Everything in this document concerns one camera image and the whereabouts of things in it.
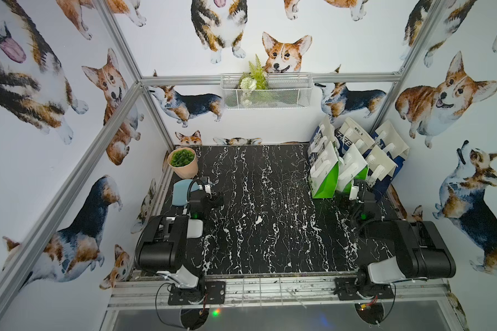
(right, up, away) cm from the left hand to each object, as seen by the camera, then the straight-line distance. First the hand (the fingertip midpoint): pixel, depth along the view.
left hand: (212, 185), depth 95 cm
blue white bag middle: (+64, +24, +3) cm, 68 cm away
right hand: (+61, -2, -2) cm, 61 cm away
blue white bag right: (+71, +12, -14) cm, 74 cm away
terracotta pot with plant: (-16, +11, +7) cm, 20 cm away
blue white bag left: (+52, +23, +3) cm, 57 cm away
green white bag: (+59, +9, -12) cm, 61 cm away
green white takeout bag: (+49, +5, -9) cm, 50 cm away
